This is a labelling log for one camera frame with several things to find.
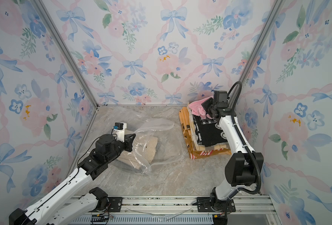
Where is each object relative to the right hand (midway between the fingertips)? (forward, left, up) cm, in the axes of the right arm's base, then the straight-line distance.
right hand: (204, 102), depth 85 cm
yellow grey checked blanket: (-21, +2, -18) cm, 27 cm away
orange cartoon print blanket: (-5, +9, -24) cm, 26 cm away
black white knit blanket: (-10, -4, -16) cm, 19 cm away
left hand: (-21, +39, -3) cm, 44 cm away
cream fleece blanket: (-29, +35, -9) cm, 46 cm away
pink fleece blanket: (-6, +5, +1) cm, 8 cm away
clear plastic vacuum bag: (-17, +22, -27) cm, 39 cm away
